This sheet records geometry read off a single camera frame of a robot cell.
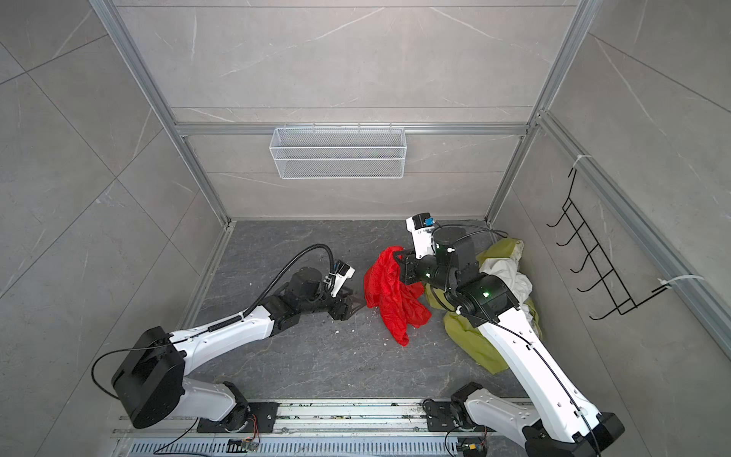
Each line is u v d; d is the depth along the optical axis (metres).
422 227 0.55
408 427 0.73
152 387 0.41
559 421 0.36
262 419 0.73
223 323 0.51
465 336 0.82
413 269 0.57
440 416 0.73
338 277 0.70
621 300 0.59
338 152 1.01
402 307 0.76
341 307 0.70
